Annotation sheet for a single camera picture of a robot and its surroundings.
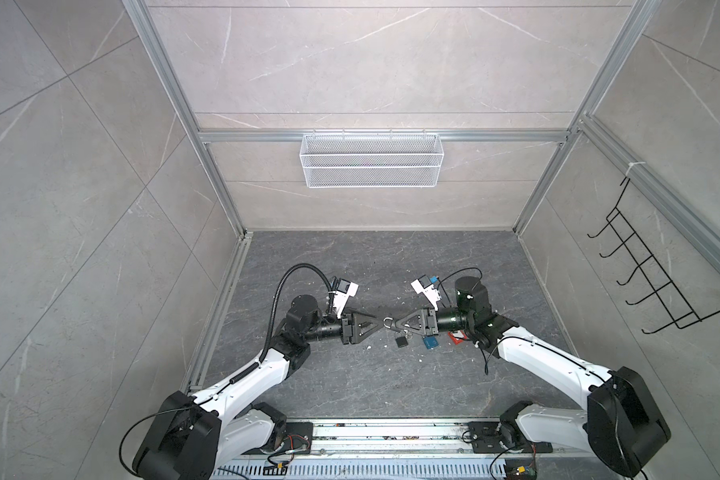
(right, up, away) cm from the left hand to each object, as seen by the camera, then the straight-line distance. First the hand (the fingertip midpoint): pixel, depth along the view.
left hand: (378, 319), depth 71 cm
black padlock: (+2, -1, +2) cm, 3 cm away
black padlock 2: (+8, -11, +19) cm, 23 cm away
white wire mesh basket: (-1, +48, +29) cm, 56 cm away
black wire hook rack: (+60, +4, -13) cm, 61 cm away
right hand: (+5, -2, +2) cm, 6 cm away
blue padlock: (+17, -11, +18) cm, 27 cm away
